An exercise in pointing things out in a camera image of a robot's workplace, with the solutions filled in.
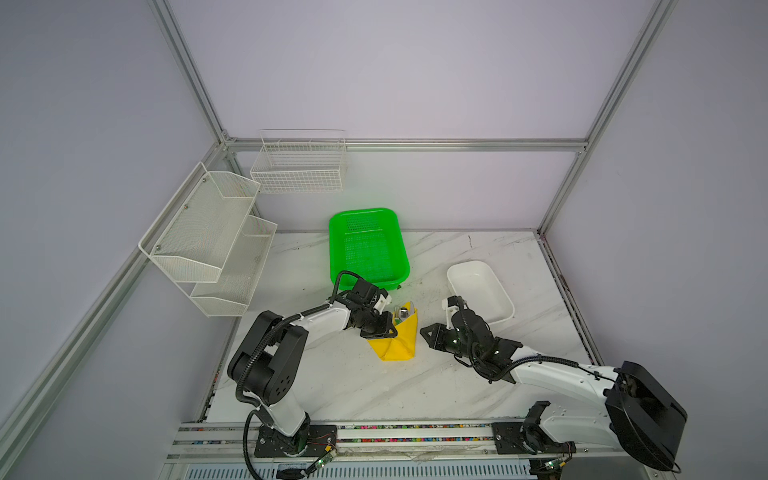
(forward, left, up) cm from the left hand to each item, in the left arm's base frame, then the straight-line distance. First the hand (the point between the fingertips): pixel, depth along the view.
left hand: (394, 334), depth 87 cm
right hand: (-2, -6, +6) cm, 9 cm away
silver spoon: (+9, -3, -3) cm, 10 cm away
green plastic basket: (+42, +10, -5) cm, 44 cm away
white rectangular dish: (+20, -31, -5) cm, 37 cm away
